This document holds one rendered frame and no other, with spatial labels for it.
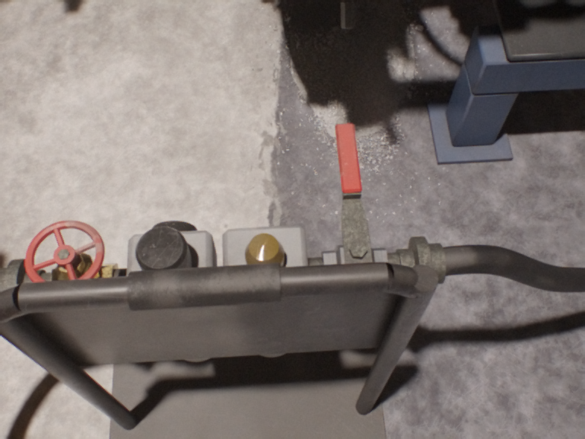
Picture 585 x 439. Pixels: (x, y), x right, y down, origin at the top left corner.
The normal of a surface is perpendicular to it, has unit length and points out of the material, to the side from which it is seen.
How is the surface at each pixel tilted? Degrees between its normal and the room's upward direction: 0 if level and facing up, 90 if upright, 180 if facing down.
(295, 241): 0
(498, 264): 51
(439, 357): 0
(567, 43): 0
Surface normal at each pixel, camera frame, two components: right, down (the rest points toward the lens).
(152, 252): 0.00, -0.45
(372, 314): 0.06, 0.89
